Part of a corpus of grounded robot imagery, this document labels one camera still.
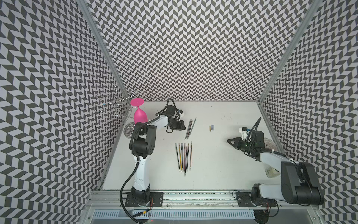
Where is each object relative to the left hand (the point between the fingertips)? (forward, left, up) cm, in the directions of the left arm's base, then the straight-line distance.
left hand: (184, 128), depth 99 cm
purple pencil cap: (+2, -21, -2) cm, 21 cm away
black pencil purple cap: (-21, +2, -2) cm, 21 cm away
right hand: (-13, -28, +3) cm, 31 cm away
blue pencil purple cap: (0, -3, -3) cm, 4 cm away
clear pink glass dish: (-14, -55, +2) cm, 57 cm away
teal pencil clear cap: (+1, -4, -2) cm, 5 cm away
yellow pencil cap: (+1, -19, -3) cm, 19 cm away
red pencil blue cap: (0, -2, -3) cm, 3 cm away
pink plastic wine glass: (-4, +26, +20) cm, 33 cm away
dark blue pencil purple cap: (-20, -1, -3) cm, 20 cm away
